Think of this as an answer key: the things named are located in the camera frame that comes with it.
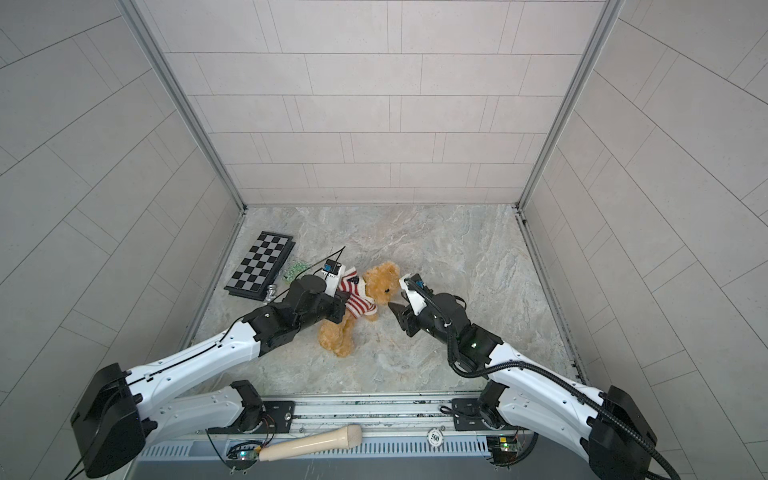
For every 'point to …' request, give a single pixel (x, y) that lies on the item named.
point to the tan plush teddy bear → (381, 283)
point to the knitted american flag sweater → (359, 303)
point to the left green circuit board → (243, 455)
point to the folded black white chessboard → (260, 266)
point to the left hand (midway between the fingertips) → (358, 293)
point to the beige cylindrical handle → (331, 440)
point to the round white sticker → (435, 437)
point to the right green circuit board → (507, 444)
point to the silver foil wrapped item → (271, 291)
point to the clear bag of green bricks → (294, 270)
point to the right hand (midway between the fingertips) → (394, 303)
